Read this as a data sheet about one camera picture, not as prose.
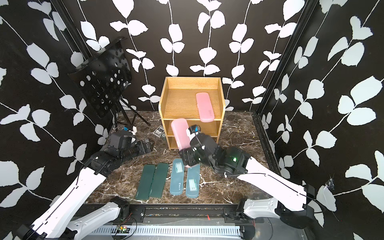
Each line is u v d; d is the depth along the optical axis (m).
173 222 0.72
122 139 0.53
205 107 0.79
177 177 0.87
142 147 0.64
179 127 0.64
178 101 0.82
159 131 1.06
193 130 0.53
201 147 0.41
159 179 0.84
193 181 0.84
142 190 0.80
